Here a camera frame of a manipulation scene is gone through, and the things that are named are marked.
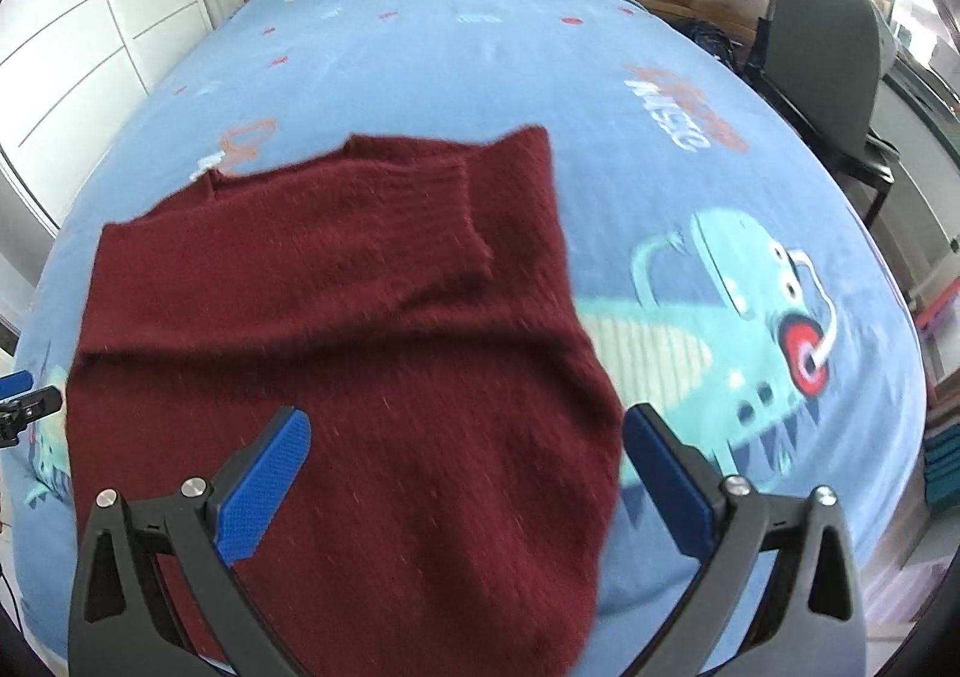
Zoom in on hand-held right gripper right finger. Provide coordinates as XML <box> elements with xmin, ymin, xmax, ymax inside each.
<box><xmin>624</xmin><ymin>404</ymin><xmax>868</xmax><ymax>677</ymax></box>

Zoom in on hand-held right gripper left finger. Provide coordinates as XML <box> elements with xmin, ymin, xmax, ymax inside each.
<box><xmin>69</xmin><ymin>405</ymin><xmax>312</xmax><ymax>677</ymax></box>

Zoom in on dark red knit sweater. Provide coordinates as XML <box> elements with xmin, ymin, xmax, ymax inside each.
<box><xmin>64</xmin><ymin>124</ymin><xmax>627</xmax><ymax>677</ymax></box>

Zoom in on teal storage boxes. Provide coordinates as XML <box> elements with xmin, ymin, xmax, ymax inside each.
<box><xmin>924</xmin><ymin>433</ymin><xmax>960</xmax><ymax>513</ymax></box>

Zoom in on white wardrobe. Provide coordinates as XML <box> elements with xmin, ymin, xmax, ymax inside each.
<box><xmin>0</xmin><ymin>0</ymin><xmax>215</xmax><ymax>236</ymax></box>

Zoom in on dark blue bag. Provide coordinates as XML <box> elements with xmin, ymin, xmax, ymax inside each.
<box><xmin>686</xmin><ymin>21</ymin><xmax>740</xmax><ymax>67</ymax></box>

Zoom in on dark chair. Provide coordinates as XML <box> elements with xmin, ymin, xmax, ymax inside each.
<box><xmin>750</xmin><ymin>0</ymin><xmax>897</xmax><ymax>228</ymax></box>

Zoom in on blue printed bed sheet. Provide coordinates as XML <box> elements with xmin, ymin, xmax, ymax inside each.
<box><xmin>0</xmin><ymin>0</ymin><xmax>931</xmax><ymax>677</ymax></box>

